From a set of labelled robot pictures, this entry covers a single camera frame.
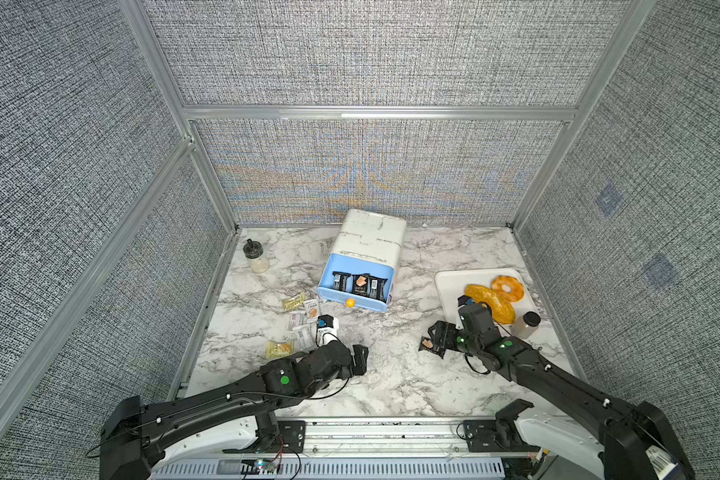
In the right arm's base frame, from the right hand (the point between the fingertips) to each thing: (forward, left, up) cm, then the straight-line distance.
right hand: (438, 324), depth 85 cm
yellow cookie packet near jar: (+11, +44, -6) cm, 45 cm away
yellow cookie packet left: (-5, +46, -4) cm, 47 cm away
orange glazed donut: (+15, -30, -6) cm, 35 cm away
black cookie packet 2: (+8, +22, +9) cm, 25 cm away
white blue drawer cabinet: (+13, +22, +12) cm, 28 cm away
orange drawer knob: (+2, +25, +10) cm, 27 cm away
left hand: (-10, +22, +5) cm, 25 cm away
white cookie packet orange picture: (+8, +38, -6) cm, 39 cm away
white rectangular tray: (+18, -9, -8) cm, 22 cm away
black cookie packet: (+9, +28, +9) cm, 31 cm away
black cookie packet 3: (+8, +18, +8) cm, 21 cm away
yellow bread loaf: (+7, -21, -3) cm, 23 cm away
